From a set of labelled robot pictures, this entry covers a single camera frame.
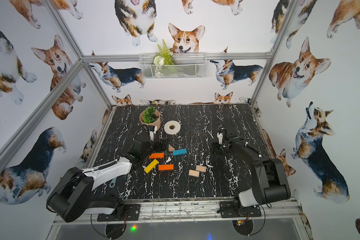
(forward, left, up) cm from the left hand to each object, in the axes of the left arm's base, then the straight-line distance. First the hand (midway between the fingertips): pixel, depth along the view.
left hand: (164, 135), depth 87 cm
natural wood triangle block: (-3, -3, -10) cm, 11 cm away
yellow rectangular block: (-12, +7, -13) cm, 19 cm away
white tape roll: (+15, -3, -13) cm, 20 cm away
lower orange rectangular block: (-14, -1, -12) cm, 19 cm away
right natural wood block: (-15, -21, -13) cm, 29 cm away
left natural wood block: (-18, -17, -12) cm, 28 cm away
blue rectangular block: (-4, -9, -13) cm, 16 cm away
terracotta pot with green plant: (+15, +10, +1) cm, 18 cm away
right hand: (-6, -30, -7) cm, 31 cm away
